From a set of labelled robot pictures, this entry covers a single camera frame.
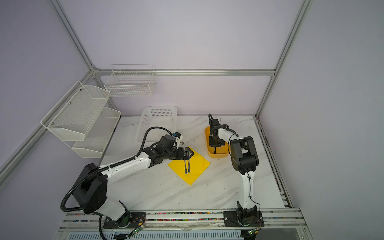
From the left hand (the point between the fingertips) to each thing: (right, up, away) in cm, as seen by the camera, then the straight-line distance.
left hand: (186, 154), depth 84 cm
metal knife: (+18, 0, +16) cm, 24 cm away
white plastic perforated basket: (-31, +24, +32) cm, 51 cm away
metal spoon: (-1, -11, +7) cm, 14 cm away
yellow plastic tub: (+22, -1, +14) cm, 27 cm away
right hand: (+18, +4, +19) cm, 27 cm away
